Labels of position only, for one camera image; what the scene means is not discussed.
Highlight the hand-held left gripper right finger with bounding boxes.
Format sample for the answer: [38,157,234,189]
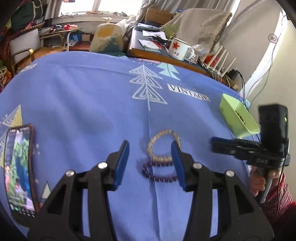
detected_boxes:
[170,141,275,241]

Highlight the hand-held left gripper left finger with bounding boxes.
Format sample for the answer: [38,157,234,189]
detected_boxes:
[27,140,130,241]

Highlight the green plastic basket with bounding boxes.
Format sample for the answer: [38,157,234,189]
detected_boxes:
[219,93,261,139]

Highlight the dark purple bead bracelet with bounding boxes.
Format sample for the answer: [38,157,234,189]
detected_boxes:
[142,161,179,183]

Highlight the brown wooden bead bracelet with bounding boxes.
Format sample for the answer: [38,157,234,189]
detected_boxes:
[234,110,247,125]

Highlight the yellow crystal bead bracelet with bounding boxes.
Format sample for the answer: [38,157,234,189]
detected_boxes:
[147,129,182,163]

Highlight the person's right forearm red sleeve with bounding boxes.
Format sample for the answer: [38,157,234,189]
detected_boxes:
[260,173,295,224]

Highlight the person's right hand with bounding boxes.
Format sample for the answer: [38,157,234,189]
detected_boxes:
[249,166,282,197]

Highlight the light blue container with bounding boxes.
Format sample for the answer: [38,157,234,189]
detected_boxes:
[239,94,251,108]

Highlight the black power adapter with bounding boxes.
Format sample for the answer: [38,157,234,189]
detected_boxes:
[225,69,239,80]

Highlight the white router with antennas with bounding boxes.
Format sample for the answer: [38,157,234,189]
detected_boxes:
[203,45,237,80]

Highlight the blue printed blanket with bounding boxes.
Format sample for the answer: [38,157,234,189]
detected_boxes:
[0,51,262,241]

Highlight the clear plastic container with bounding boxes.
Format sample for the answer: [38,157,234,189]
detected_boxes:
[192,44,210,62]

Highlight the white enamel mug red star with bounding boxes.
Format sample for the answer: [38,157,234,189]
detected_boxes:
[168,37,196,61]

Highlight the smartphone with lit screen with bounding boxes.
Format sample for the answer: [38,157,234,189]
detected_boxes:
[4,124,40,228]

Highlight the wooden desk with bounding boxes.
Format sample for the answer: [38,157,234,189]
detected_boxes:
[127,27,240,91]

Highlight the papers on desk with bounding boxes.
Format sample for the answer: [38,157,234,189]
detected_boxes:
[138,30,167,52]

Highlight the yellow chair back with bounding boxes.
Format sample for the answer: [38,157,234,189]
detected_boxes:
[89,23,123,54]

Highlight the grey curtain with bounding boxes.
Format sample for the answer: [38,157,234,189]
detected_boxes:
[136,0,239,24]

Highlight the cardboard box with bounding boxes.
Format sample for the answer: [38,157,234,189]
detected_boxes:
[144,8,175,24]

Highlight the small wooden table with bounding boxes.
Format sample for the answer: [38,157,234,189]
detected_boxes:
[39,27,83,52]

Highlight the green duffel bag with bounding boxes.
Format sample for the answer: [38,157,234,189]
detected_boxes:
[11,0,47,32]

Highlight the black cable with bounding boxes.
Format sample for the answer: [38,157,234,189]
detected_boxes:
[235,70,247,98]

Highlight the white chair gold frame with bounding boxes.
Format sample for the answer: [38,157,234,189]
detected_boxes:
[9,29,42,70]

